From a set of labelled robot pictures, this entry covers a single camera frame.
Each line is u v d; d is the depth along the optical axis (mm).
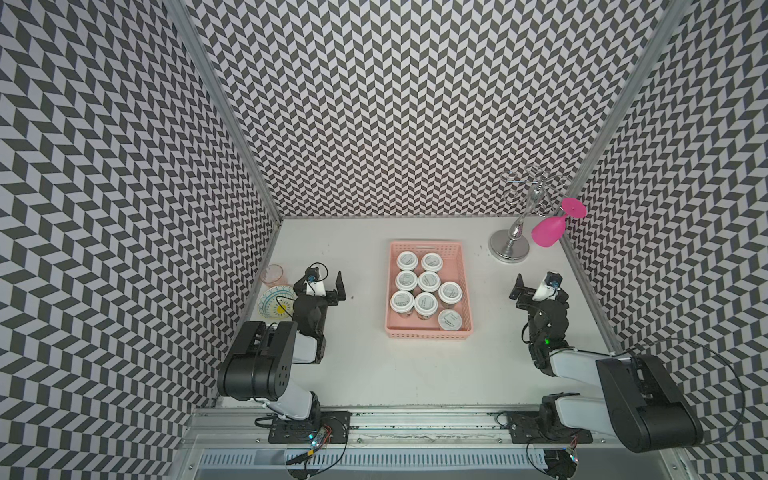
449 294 891
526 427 728
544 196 865
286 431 661
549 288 733
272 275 987
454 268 1046
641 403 429
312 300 708
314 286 768
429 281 932
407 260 968
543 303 703
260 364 452
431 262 973
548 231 911
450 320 866
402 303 875
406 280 929
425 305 876
